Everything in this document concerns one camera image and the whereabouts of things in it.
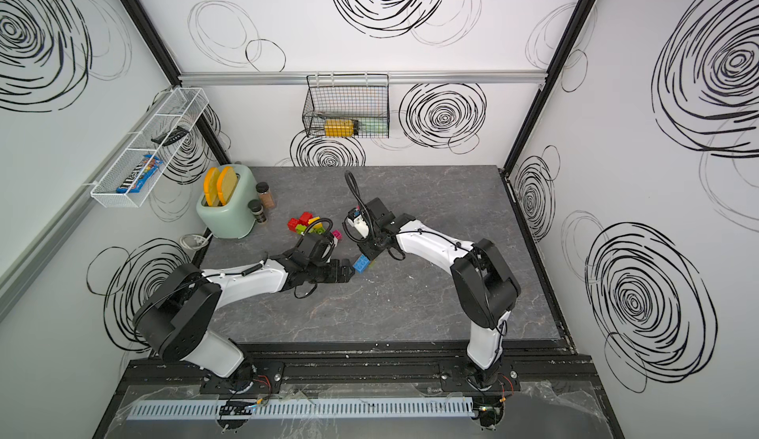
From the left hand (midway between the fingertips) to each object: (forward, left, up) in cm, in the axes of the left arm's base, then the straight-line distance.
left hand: (344, 272), depth 90 cm
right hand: (+7, -8, +5) cm, 12 cm away
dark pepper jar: (+19, +31, +6) cm, 37 cm away
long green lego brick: (+17, +18, -2) cm, 24 cm away
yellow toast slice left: (+19, +40, +20) cm, 49 cm away
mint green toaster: (+13, +36, +8) cm, 39 cm away
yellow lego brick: (+1, +5, +24) cm, 24 cm away
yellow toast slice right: (+20, +37, +17) cm, 45 cm away
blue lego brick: (+2, -5, +3) cm, 7 cm away
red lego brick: (+19, +17, 0) cm, 26 cm away
